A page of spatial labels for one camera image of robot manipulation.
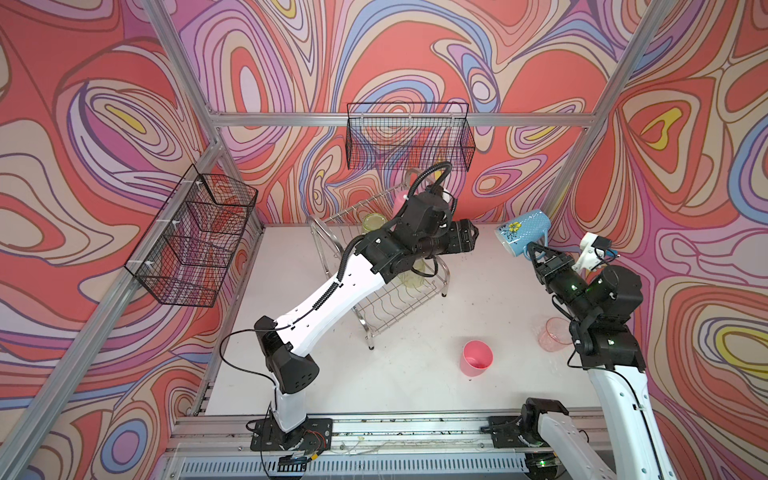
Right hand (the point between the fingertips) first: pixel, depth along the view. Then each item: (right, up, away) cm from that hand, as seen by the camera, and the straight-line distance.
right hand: (526, 251), depth 66 cm
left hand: (-12, +4, -1) cm, 13 cm away
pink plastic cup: (-6, -30, +18) cm, 36 cm away
